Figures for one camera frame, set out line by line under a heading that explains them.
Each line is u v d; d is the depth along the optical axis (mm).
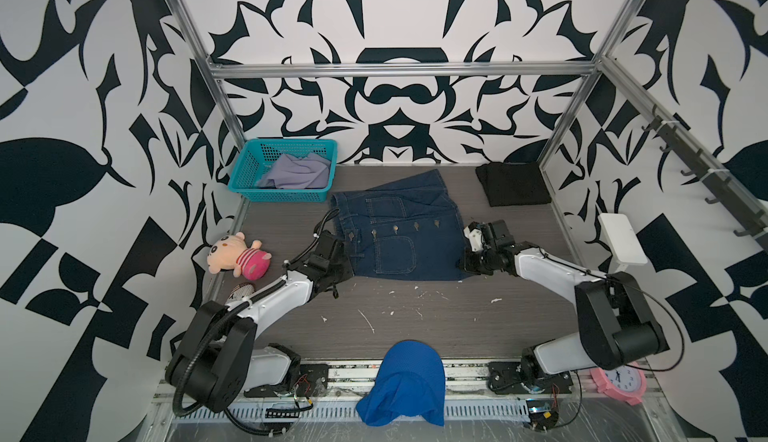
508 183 1121
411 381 699
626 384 718
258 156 1153
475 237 851
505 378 742
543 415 708
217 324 415
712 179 592
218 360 415
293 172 1057
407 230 1019
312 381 743
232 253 870
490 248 730
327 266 684
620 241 727
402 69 936
